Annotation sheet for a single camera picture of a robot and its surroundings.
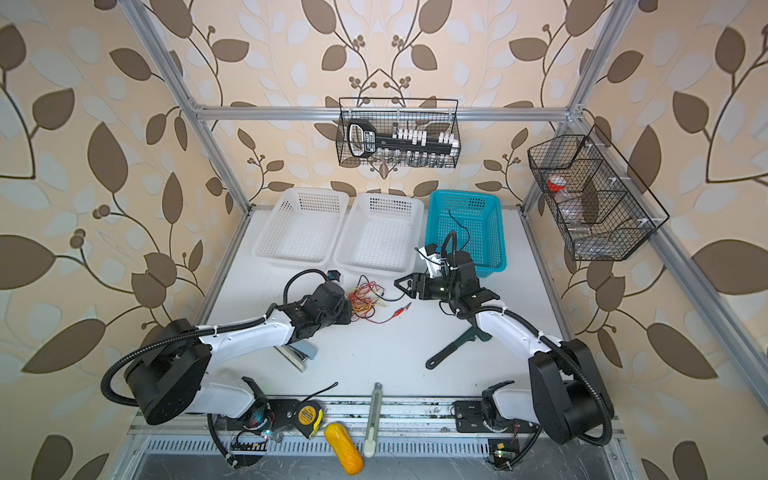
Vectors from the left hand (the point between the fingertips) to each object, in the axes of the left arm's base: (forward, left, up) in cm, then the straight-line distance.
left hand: (353, 304), depth 88 cm
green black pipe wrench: (-6, -35, -4) cm, 36 cm away
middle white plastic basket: (+32, -6, -5) cm, 33 cm away
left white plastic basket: (+35, +24, -6) cm, 43 cm away
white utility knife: (-29, -8, -5) cm, 30 cm away
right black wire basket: (+14, -63, +29) cm, 71 cm away
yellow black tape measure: (-28, +8, -2) cm, 30 cm away
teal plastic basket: (+39, -43, -4) cm, 59 cm away
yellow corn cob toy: (-35, -2, -1) cm, 35 cm away
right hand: (+1, -14, +10) cm, 17 cm away
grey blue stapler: (-13, +14, -3) cm, 20 cm away
